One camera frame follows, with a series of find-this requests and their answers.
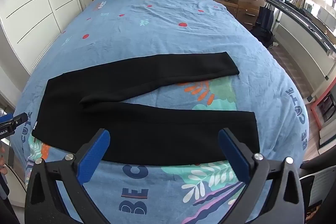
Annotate black pants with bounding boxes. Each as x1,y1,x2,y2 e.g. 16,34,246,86
32,52,260,166

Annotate person's left hand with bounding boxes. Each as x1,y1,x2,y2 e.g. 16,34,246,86
0,147,7,175

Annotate white wardrobe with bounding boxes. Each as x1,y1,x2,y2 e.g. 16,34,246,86
1,0,81,73

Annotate black bag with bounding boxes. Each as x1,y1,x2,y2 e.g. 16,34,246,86
250,4,274,48

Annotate blue patterned bed sheet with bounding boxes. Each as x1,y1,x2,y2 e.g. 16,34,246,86
11,0,309,223

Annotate desk with metal rail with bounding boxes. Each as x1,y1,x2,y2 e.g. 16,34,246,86
264,0,336,80

